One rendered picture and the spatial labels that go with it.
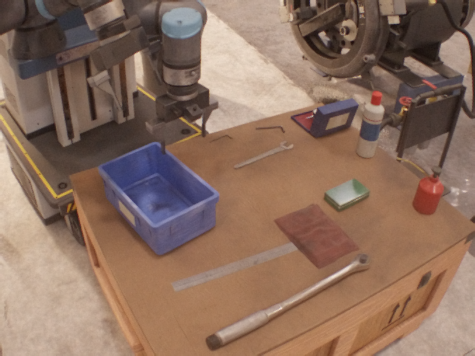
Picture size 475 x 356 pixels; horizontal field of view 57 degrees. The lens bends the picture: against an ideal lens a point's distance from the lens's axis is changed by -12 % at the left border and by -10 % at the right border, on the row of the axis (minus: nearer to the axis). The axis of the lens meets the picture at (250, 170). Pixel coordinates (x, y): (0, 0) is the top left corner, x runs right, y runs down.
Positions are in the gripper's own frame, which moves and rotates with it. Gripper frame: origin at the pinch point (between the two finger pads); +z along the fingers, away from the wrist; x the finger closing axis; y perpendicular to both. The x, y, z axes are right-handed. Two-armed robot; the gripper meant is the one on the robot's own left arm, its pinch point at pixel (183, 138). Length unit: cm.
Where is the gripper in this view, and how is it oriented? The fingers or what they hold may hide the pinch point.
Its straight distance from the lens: 124.8
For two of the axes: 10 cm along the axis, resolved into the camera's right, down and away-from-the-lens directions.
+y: 6.6, 4.8, -5.8
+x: 7.5, -3.7, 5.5
